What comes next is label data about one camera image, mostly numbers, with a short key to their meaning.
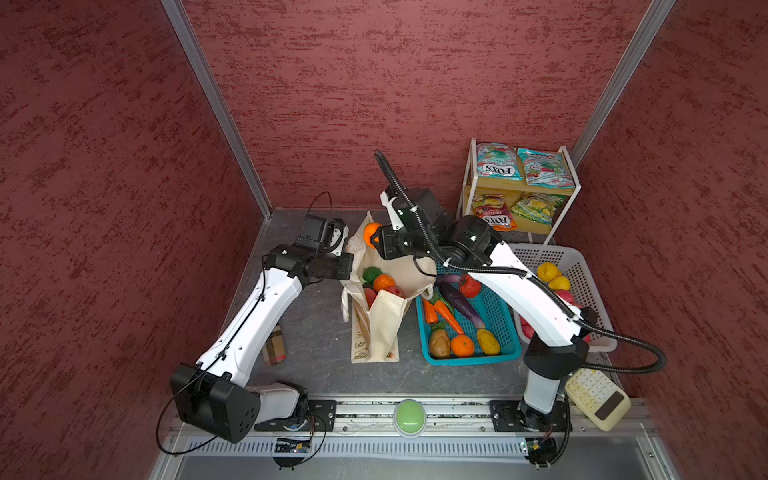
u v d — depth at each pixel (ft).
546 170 2.69
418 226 1.45
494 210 3.16
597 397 2.49
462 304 2.96
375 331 2.61
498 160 2.81
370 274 3.11
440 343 2.69
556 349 1.45
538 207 3.19
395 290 2.84
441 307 3.02
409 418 2.38
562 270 3.21
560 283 3.11
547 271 3.19
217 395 1.23
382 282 2.94
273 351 2.68
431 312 2.94
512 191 3.08
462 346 2.67
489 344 2.68
